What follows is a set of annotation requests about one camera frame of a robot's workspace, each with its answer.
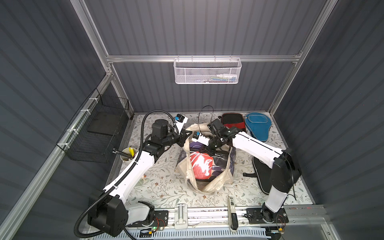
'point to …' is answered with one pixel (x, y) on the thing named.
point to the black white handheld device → (232, 218)
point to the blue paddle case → (259, 124)
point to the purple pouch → (196, 146)
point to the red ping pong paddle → (202, 165)
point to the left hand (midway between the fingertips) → (192, 133)
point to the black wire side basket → (92, 137)
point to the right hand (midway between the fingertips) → (202, 148)
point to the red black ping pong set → (232, 120)
